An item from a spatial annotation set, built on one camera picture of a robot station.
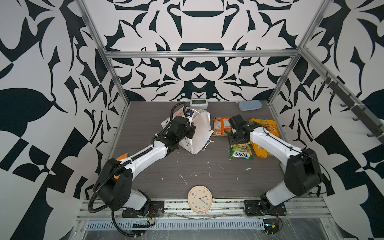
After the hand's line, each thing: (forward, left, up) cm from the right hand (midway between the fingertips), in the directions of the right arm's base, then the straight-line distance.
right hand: (235, 138), depth 88 cm
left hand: (+5, +25, +12) cm, 28 cm away
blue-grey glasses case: (+35, -17, -10) cm, 40 cm away
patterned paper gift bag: (+11, +20, +5) cm, 23 cm away
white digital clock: (+35, +20, -6) cm, 41 cm away
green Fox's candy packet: (-4, -4, -8) cm, 10 cm away
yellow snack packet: (+12, -25, -5) cm, 28 cm away
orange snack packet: (+13, +6, -7) cm, 16 cm away
